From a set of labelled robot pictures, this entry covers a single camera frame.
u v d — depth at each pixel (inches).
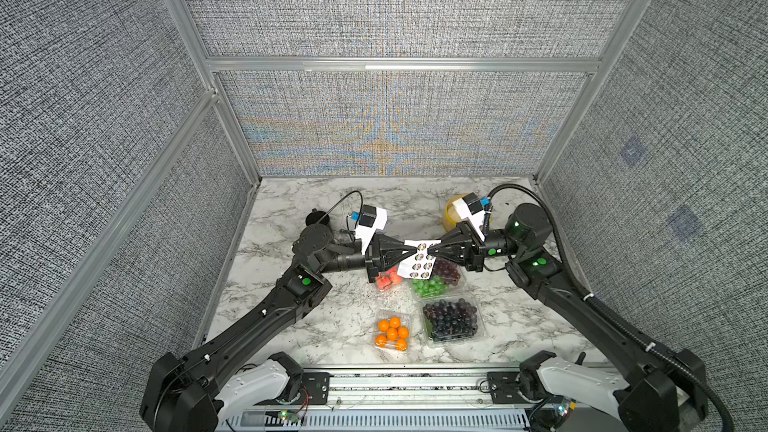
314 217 37.9
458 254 23.1
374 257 21.4
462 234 23.3
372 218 20.6
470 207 21.5
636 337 16.7
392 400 28.8
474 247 22.5
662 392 14.9
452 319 31.1
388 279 34.8
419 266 24.5
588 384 20.3
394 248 22.6
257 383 21.7
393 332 31.4
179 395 14.9
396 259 23.3
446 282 34.6
